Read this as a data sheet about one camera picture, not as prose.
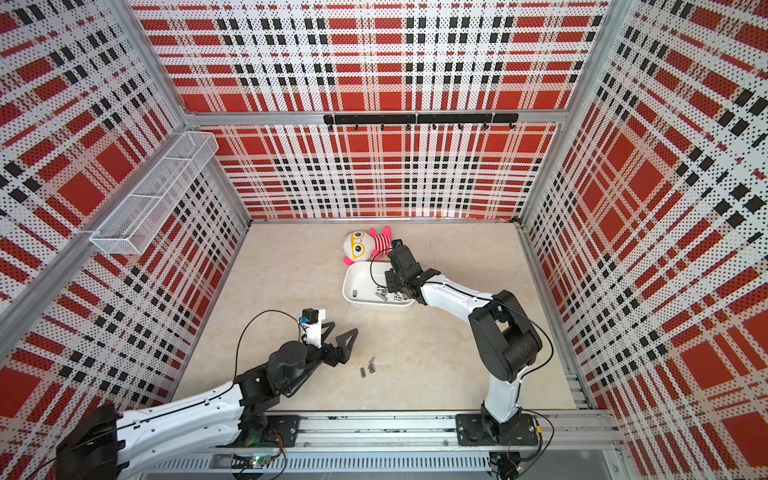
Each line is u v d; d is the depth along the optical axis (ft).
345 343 2.38
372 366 2.75
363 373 2.72
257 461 2.27
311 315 2.18
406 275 2.35
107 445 1.43
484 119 2.95
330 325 2.63
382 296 3.23
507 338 1.57
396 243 2.70
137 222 2.31
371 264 3.43
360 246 3.42
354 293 3.24
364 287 3.34
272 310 2.18
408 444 2.40
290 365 1.89
